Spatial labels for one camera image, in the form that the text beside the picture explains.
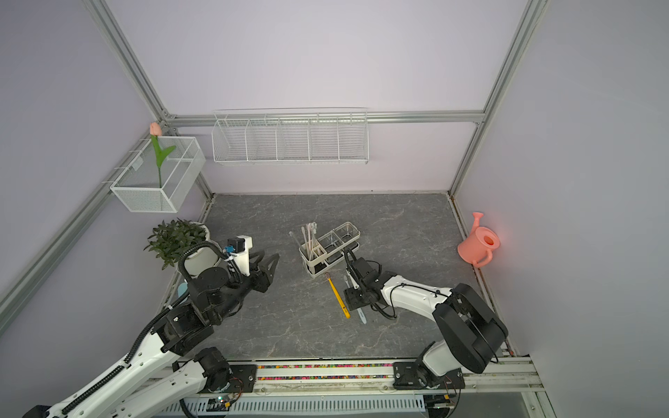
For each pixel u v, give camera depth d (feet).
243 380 2.41
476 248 3.01
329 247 3.25
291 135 3.24
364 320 2.77
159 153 2.78
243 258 1.93
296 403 2.32
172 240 2.76
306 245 2.99
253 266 2.02
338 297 2.91
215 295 1.63
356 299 2.59
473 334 1.41
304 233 2.92
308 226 2.90
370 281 2.29
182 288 3.00
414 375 2.44
